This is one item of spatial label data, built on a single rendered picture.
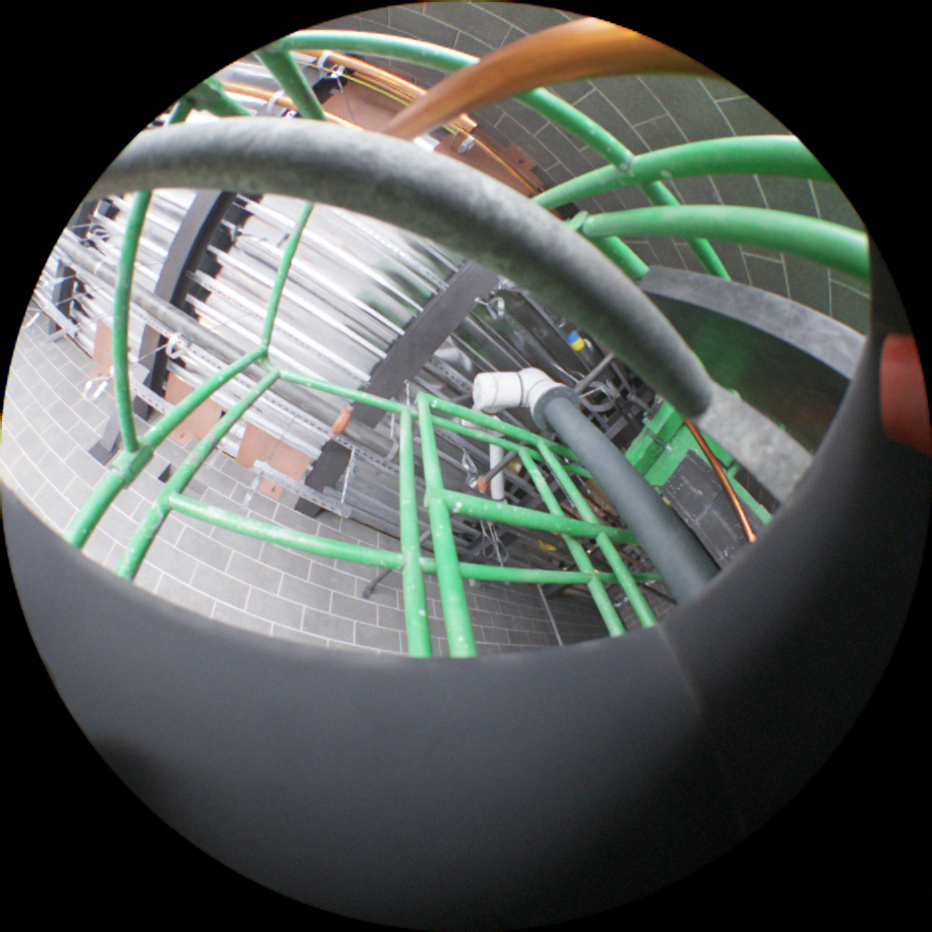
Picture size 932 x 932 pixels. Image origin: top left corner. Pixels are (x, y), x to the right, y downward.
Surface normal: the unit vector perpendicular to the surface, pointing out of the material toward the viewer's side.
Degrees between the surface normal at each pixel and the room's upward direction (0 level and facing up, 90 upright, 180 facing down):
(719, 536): 90
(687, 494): 90
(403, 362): 180
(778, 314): 90
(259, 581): 90
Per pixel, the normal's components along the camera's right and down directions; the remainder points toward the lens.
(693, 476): -0.89, -0.23
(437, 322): 0.18, 0.59
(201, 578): 0.65, -0.67
